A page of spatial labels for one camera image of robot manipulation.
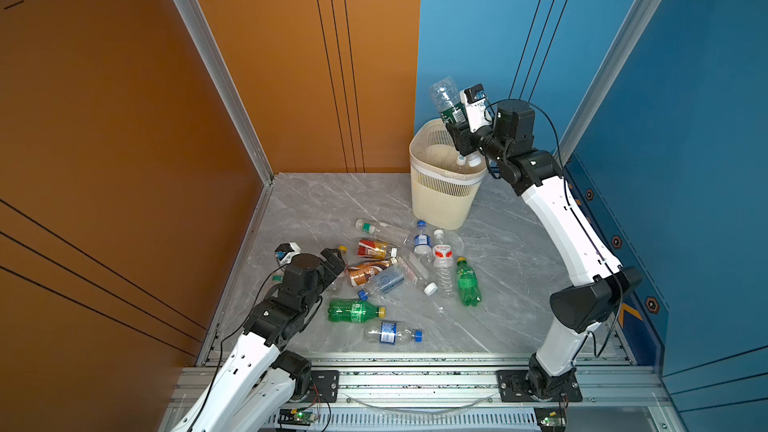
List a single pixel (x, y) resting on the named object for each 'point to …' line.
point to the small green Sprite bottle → (467, 283)
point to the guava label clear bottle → (417, 273)
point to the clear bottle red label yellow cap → (343, 249)
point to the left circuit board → (294, 416)
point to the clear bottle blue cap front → (391, 334)
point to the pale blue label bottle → (385, 282)
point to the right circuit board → (551, 418)
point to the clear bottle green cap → (384, 230)
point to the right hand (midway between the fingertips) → (456, 119)
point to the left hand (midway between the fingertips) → (333, 257)
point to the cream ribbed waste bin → (445, 194)
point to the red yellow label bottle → (376, 249)
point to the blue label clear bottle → (422, 244)
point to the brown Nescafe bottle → (359, 274)
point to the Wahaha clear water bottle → (443, 266)
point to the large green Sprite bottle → (352, 311)
